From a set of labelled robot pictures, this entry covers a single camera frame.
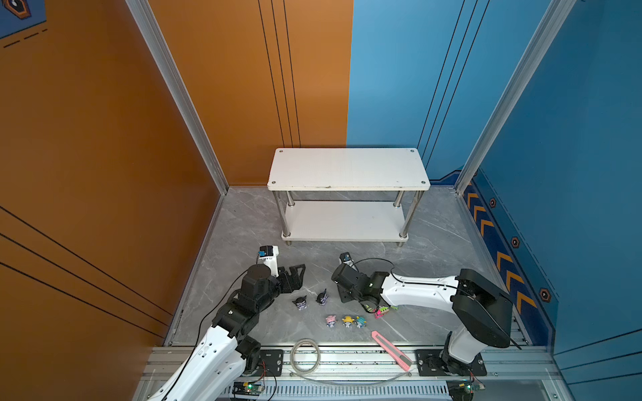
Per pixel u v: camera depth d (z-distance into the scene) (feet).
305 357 2.51
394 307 2.71
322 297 2.67
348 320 2.58
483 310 1.46
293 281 2.29
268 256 2.24
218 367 1.66
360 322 2.55
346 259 2.54
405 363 2.38
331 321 2.57
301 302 2.65
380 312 2.65
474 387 2.28
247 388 2.32
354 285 2.12
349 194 3.89
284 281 2.24
